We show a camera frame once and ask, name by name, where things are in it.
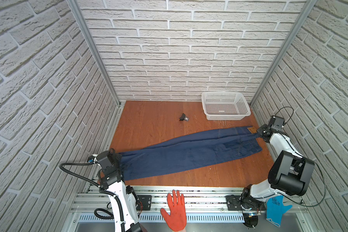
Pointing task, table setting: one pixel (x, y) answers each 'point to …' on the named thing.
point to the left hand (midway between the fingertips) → (113, 152)
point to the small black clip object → (183, 118)
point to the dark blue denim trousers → (190, 151)
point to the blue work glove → (275, 209)
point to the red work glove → (177, 220)
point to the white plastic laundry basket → (225, 106)
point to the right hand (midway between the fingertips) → (264, 129)
